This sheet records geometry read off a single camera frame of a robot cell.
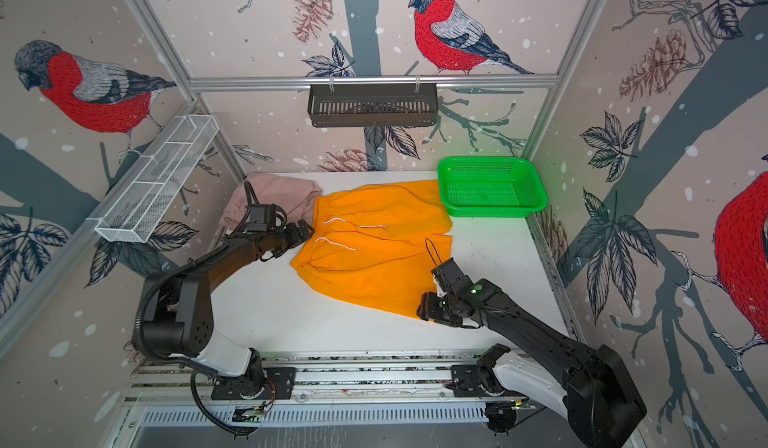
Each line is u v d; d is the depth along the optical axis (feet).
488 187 3.86
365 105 3.50
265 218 2.44
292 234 2.74
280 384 2.41
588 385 1.31
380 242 3.23
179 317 1.47
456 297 2.06
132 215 2.32
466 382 2.40
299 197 3.66
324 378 2.47
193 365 1.66
